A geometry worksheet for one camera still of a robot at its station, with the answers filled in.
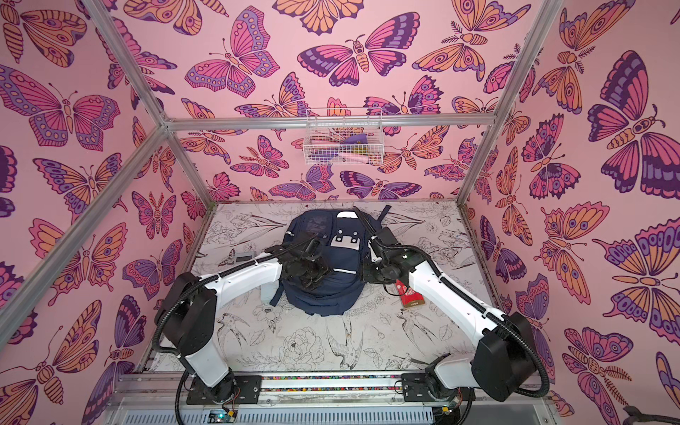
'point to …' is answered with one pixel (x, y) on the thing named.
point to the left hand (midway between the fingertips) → (336, 274)
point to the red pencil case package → (409, 297)
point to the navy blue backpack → (345, 237)
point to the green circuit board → (220, 416)
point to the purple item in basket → (357, 139)
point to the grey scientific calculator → (241, 258)
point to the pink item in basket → (359, 158)
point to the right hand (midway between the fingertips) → (364, 271)
